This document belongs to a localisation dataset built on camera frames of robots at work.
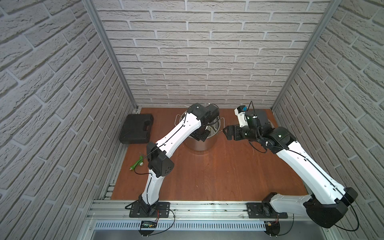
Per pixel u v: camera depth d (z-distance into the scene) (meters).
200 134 0.69
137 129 1.00
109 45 0.84
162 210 0.73
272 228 0.69
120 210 0.77
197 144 0.97
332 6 0.69
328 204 0.39
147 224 0.73
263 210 0.66
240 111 0.61
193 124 0.53
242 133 0.59
